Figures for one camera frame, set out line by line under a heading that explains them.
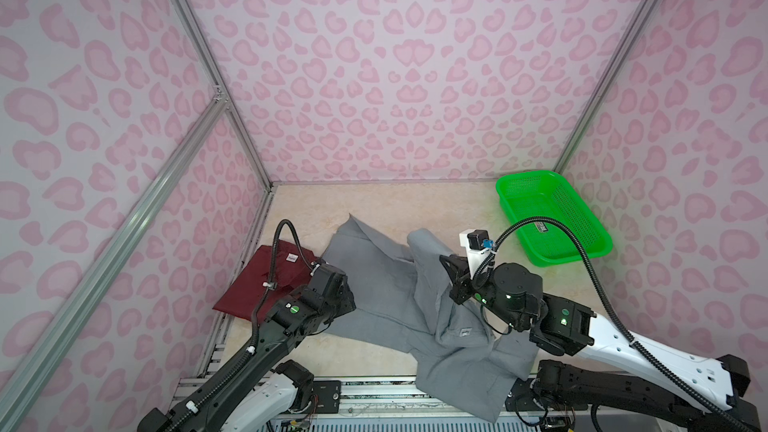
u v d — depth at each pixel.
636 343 0.44
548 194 1.14
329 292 0.61
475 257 0.55
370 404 0.73
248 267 0.99
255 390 0.57
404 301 0.89
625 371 0.46
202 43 0.81
